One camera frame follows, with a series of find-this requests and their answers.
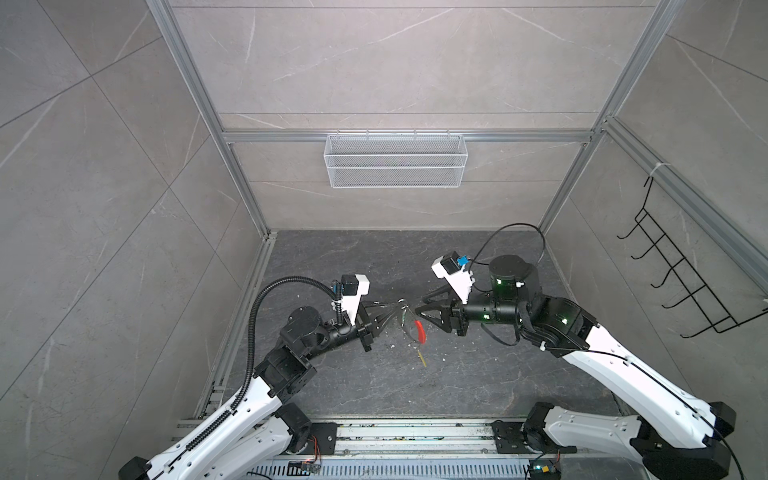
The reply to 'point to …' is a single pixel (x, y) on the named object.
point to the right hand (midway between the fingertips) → (421, 303)
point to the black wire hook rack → (712, 311)
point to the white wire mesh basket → (395, 161)
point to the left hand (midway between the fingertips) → (398, 302)
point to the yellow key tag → (422, 359)
